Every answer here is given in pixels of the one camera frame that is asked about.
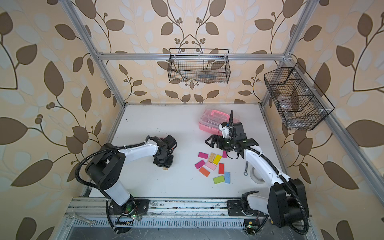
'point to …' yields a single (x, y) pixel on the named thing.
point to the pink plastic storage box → (210, 120)
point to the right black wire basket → (300, 103)
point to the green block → (218, 179)
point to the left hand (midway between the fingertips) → (166, 164)
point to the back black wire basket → (200, 65)
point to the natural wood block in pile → (212, 157)
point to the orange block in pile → (204, 172)
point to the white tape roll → (255, 177)
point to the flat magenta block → (203, 155)
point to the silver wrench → (73, 215)
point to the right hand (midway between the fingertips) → (211, 143)
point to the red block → (221, 168)
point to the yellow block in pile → (217, 159)
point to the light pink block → (210, 165)
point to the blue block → (227, 177)
